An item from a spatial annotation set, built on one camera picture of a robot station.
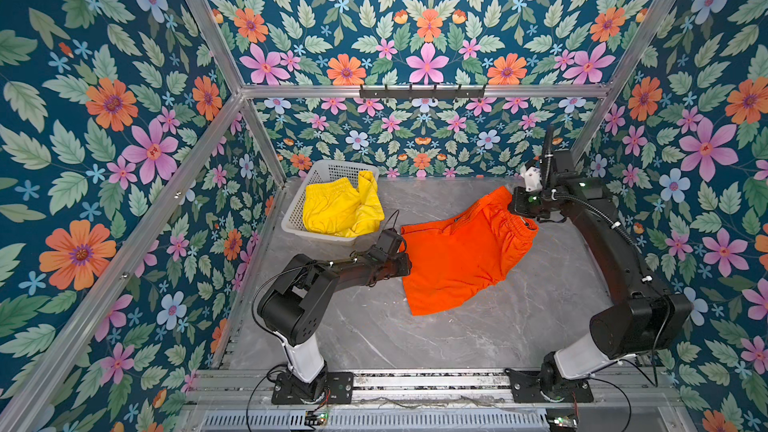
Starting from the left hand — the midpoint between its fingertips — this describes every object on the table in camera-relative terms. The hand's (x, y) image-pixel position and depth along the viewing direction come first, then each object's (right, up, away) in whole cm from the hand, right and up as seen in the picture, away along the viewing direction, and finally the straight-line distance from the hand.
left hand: (414, 260), depth 93 cm
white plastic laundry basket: (-34, +31, +22) cm, 51 cm away
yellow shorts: (-28, +17, +12) cm, 35 cm away
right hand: (+27, +18, -13) cm, 35 cm away
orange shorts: (+22, +6, +1) cm, 22 cm away
